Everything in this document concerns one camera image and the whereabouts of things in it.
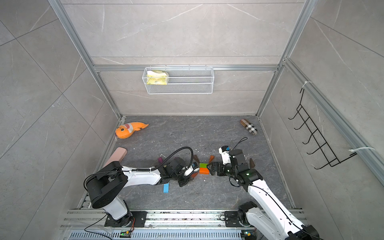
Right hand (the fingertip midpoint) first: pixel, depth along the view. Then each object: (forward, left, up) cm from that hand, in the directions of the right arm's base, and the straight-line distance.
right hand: (215, 165), depth 80 cm
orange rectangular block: (+1, +6, -10) cm, 11 cm away
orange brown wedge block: (+10, 0, -11) cm, 15 cm away
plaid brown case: (+35, -30, -9) cm, 47 cm away
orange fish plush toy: (+29, +58, -3) cm, 65 cm away
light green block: (-1, +6, +2) cm, 7 cm away
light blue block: (-8, +28, -11) cm, 31 cm away
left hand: (-1, +12, -10) cm, 15 cm away
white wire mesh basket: (+54, +23, +19) cm, 62 cm away
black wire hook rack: (-2, -45, +20) cm, 50 cm away
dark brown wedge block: (+11, +11, -10) cm, 18 cm away
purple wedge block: (+10, +33, -11) cm, 37 cm away
